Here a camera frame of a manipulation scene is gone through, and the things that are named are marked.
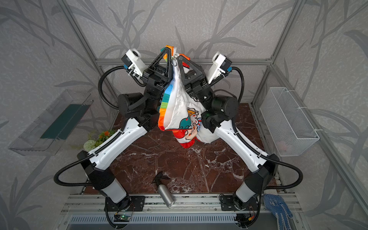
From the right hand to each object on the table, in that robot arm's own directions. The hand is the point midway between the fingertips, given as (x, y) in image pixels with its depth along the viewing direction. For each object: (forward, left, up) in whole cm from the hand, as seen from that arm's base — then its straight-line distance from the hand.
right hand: (180, 57), depth 37 cm
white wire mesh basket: (-2, -45, -33) cm, 56 cm away
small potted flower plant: (0, +53, -49) cm, 72 cm away
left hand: (0, +2, +2) cm, 3 cm away
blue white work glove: (-25, -45, -66) cm, 84 cm away
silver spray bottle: (-19, +13, -65) cm, 69 cm away
